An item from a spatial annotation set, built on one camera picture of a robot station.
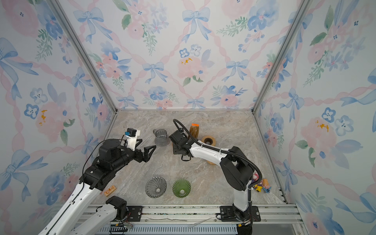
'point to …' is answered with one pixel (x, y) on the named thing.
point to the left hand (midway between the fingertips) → (148, 142)
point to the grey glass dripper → (155, 187)
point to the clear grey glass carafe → (161, 139)
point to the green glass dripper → (181, 188)
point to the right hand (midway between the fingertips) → (177, 146)
